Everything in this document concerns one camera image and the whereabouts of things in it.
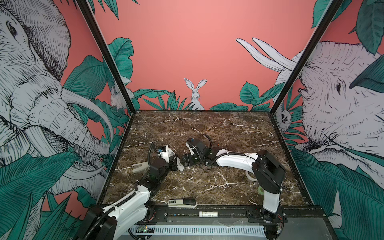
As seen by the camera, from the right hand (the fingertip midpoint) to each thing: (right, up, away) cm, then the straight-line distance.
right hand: (183, 159), depth 85 cm
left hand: (-4, +4, -2) cm, 6 cm away
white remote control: (-2, -3, -2) cm, 4 cm away
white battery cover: (-26, -5, +1) cm, 26 cm away
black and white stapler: (+1, -19, -12) cm, 23 cm away
